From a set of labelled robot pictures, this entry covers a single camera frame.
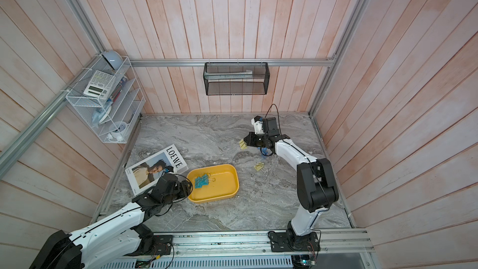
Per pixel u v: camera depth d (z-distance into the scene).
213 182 0.90
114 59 0.83
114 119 0.79
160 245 0.73
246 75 0.89
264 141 0.78
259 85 1.07
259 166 0.95
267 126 0.73
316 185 0.47
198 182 0.88
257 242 0.76
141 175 0.89
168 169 0.78
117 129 0.91
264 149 1.02
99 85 0.76
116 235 0.51
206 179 0.90
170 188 0.67
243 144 0.92
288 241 0.73
